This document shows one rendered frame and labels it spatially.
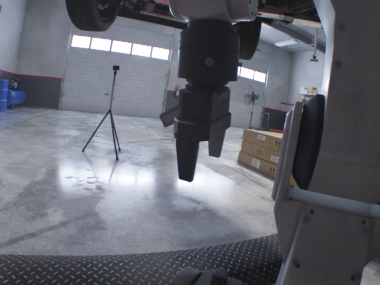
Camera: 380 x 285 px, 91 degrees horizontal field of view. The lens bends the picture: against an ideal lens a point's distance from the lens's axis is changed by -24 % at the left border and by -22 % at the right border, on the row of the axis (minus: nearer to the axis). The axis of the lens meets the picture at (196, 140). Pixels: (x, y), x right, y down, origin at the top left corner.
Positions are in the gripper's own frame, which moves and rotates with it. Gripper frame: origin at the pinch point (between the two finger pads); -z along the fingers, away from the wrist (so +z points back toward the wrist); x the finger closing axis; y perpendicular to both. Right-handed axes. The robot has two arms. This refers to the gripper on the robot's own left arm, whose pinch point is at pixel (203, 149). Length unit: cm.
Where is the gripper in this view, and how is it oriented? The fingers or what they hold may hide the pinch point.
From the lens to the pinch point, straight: 37.2
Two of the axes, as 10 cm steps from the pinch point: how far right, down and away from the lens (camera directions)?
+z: 0.5, -9.5, -3.1
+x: 4.4, -2.6, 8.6
